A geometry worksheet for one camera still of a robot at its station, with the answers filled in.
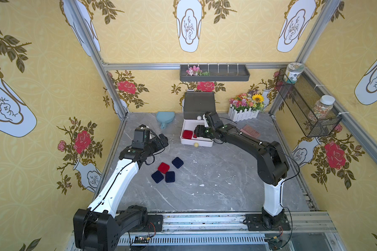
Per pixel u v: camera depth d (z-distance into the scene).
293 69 0.84
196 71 0.88
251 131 1.10
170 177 0.90
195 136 0.97
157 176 0.92
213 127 0.73
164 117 1.21
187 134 0.97
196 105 0.97
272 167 0.51
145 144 0.64
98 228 0.38
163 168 0.93
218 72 0.92
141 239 0.73
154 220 0.75
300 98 0.90
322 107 0.65
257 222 0.73
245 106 1.06
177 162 0.94
